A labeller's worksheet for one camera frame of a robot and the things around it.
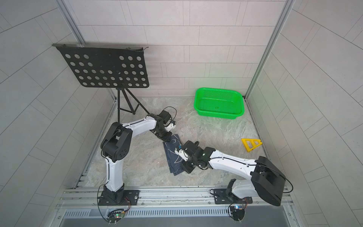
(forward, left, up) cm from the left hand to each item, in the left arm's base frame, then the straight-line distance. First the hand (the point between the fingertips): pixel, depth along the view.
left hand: (170, 138), depth 96 cm
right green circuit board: (-41, -37, 0) cm, 55 cm away
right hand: (-21, -9, +5) cm, 23 cm away
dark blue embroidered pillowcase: (-16, -4, +4) cm, 17 cm away
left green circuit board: (-42, +22, +3) cm, 48 cm away
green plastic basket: (+31, -37, +3) cm, 48 cm away
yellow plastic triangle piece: (-5, -53, +3) cm, 53 cm away
